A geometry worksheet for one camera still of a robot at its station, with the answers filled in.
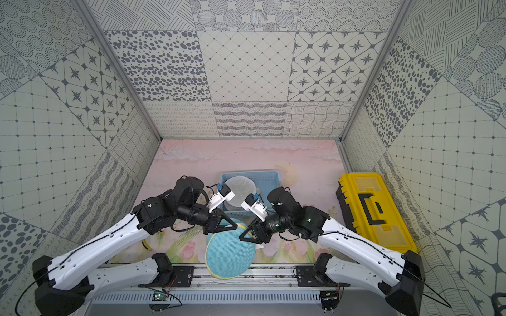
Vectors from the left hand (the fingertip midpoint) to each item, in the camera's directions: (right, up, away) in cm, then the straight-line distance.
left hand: (236, 222), depth 61 cm
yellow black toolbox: (+51, -1, +13) cm, 53 cm away
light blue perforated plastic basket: (+10, +8, +40) cm, 42 cm away
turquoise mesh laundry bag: (-3, -10, 0) cm, 11 cm away
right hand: (+2, -6, +4) cm, 7 cm away
